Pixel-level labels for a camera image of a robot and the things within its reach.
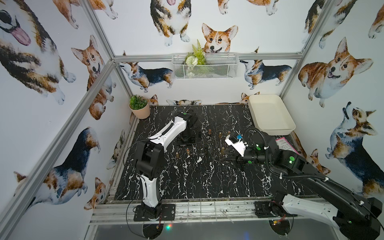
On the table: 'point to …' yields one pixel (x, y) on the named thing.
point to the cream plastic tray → (271, 115)
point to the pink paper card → (283, 144)
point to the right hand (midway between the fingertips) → (222, 156)
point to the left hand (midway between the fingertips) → (192, 147)
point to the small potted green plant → (139, 106)
